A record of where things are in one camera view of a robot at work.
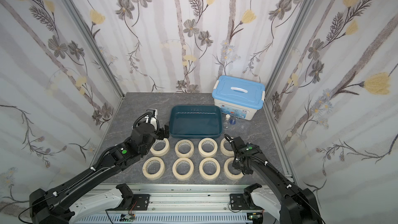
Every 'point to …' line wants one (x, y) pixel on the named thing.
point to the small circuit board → (129, 218)
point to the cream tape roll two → (209, 168)
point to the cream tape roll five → (229, 153)
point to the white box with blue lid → (232, 94)
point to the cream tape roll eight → (228, 174)
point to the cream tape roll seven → (183, 168)
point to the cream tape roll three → (182, 155)
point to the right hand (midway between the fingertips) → (242, 165)
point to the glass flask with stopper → (227, 125)
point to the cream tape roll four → (208, 147)
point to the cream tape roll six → (153, 168)
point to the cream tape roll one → (160, 153)
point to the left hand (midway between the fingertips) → (161, 121)
